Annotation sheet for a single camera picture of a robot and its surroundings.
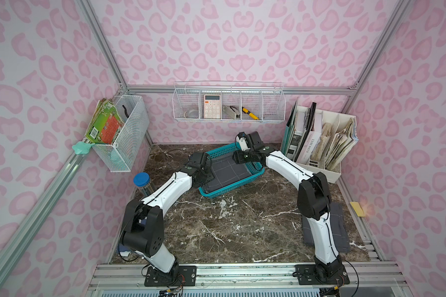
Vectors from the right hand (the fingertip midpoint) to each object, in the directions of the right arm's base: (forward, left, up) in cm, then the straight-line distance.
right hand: (235, 154), depth 96 cm
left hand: (-11, +14, -1) cm, 17 cm away
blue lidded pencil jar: (-20, +40, +6) cm, 45 cm away
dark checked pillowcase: (-32, -47, -13) cm, 58 cm away
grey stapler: (+17, +1, +14) cm, 22 cm away
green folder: (+5, -25, +11) cm, 28 cm away
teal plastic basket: (-13, -9, +6) cm, 17 cm away
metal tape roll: (+14, +22, +16) cm, 30 cm away
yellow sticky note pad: (-20, -63, -19) cm, 69 cm away
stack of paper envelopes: (+2, -51, +8) cm, 51 cm away
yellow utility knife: (+18, -7, +12) cm, 23 cm away
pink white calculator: (+18, +12, +17) cm, 27 cm away
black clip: (+10, +53, +20) cm, 57 cm away
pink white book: (+4, -38, +6) cm, 39 cm away
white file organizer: (+12, -35, +9) cm, 38 cm away
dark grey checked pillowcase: (-5, +5, -9) cm, 11 cm away
